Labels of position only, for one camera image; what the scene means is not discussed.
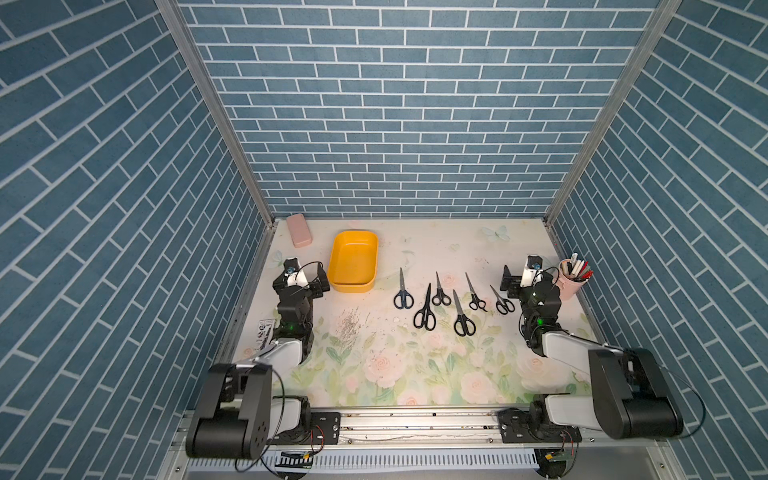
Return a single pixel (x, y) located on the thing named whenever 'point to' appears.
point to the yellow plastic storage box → (353, 261)
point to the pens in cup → (575, 268)
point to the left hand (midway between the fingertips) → (311, 266)
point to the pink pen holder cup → (568, 285)
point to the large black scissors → (425, 317)
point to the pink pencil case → (299, 231)
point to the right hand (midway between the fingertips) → (525, 268)
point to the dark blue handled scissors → (403, 299)
